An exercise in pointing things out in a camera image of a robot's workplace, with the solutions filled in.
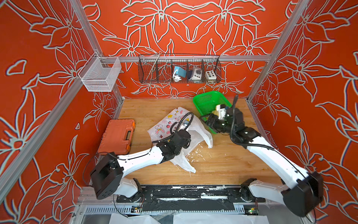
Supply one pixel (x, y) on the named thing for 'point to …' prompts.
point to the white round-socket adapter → (196, 74)
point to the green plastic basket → (207, 102)
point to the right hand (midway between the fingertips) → (200, 119)
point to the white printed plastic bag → (180, 119)
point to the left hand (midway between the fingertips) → (184, 129)
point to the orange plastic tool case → (117, 136)
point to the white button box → (210, 75)
